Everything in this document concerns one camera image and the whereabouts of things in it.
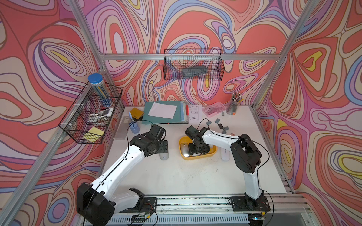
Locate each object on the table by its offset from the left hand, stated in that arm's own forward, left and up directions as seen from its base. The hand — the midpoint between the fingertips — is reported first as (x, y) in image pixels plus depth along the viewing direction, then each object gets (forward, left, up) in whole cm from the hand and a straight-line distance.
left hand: (160, 147), depth 79 cm
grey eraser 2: (+32, -41, -15) cm, 54 cm away
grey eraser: (+31, -34, -15) cm, 48 cm away
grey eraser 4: (+21, -44, -15) cm, 51 cm away
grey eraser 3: (+24, -46, -14) cm, 53 cm away
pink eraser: (+19, -50, -15) cm, 56 cm away
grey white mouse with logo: (0, -1, -12) cm, 12 cm away
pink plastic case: (+44, -38, -14) cm, 60 cm away
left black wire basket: (+9, +38, +14) cm, 42 cm away
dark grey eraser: (+27, -43, -14) cm, 52 cm away
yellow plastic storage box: (+12, -15, -9) cm, 21 cm away
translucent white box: (+20, +33, -16) cm, 42 cm away
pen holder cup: (+38, -52, +3) cm, 65 cm away
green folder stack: (+35, -12, -13) cm, 39 cm away
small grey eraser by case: (+39, -47, -14) cm, 62 cm away
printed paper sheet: (+39, -24, -14) cm, 48 cm away
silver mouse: (+6, -14, -13) cm, 20 cm away
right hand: (+2, -22, -15) cm, 27 cm away
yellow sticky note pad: (-3, +28, +18) cm, 33 cm away
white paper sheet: (+43, +4, -13) cm, 45 cm away
